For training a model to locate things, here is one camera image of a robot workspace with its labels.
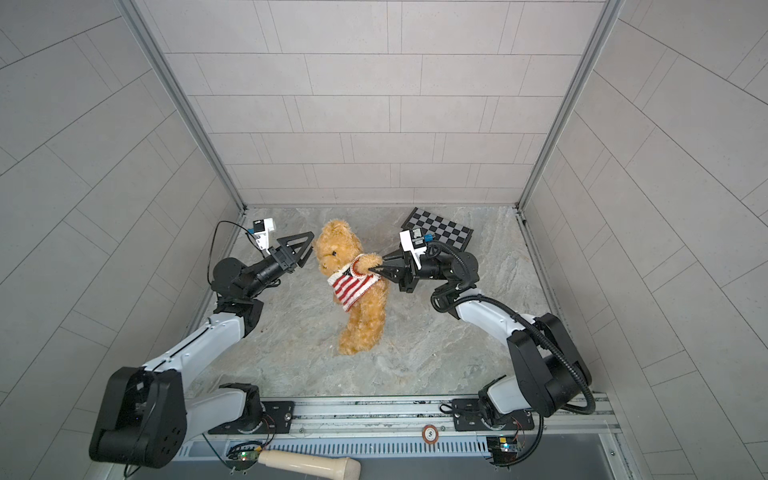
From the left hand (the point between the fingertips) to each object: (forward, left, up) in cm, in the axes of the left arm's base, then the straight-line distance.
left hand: (321, 245), depth 69 cm
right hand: (-9, -13, +1) cm, 16 cm away
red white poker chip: (-35, -26, -28) cm, 51 cm away
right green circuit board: (-37, -43, -28) cm, 63 cm away
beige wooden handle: (-41, -1, -24) cm, 47 cm away
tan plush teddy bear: (-18, -11, -2) cm, 22 cm away
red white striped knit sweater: (-11, -8, +1) cm, 14 cm away
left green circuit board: (-39, +15, -25) cm, 49 cm away
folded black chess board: (+27, -34, -28) cm, 51 cm away
